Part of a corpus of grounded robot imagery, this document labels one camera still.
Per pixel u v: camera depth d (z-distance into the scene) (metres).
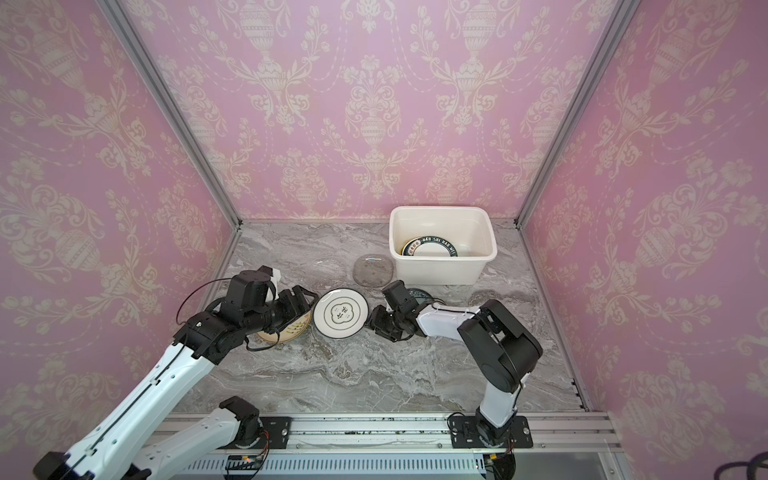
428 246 1.09
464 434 0.73
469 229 1.07
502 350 0.49
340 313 0.95
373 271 1.06
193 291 1.00
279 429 0.74
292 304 0.64
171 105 0.86
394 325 0.78
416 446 0.73
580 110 0.86
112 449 0.39
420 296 0.97
